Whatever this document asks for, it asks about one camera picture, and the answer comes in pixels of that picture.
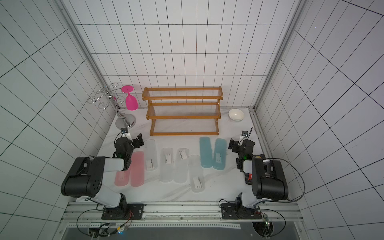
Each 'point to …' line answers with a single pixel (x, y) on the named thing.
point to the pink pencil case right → (137, 175)
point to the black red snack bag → (248, 178)
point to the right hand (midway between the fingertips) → (234, 137)
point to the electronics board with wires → (267, 231)
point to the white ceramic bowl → (236, 114)
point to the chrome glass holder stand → (123, 121)
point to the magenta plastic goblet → (132, 104)
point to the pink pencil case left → (122, 177)
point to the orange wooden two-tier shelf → (201, 103)
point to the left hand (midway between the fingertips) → (134, 136)
